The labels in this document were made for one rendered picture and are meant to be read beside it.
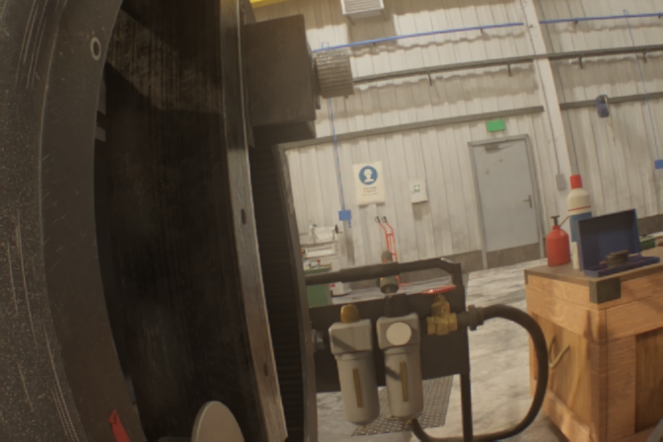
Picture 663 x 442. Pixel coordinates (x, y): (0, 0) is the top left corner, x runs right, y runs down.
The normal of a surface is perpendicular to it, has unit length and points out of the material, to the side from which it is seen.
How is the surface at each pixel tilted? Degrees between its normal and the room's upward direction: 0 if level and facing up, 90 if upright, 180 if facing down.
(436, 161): 90
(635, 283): 90
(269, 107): 87
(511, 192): 90
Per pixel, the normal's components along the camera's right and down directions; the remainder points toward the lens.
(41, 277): 0.98, -0.15
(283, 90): -0.11, -0.14
